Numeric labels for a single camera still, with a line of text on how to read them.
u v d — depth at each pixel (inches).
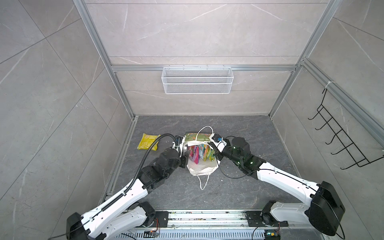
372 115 21.7
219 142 24.9
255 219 28.9
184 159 25.0
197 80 39.5
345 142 25.8
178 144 23.6
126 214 22.4
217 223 28.7
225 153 26.4
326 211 15.2
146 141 38.7
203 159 35.3
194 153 33.6
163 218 28.7
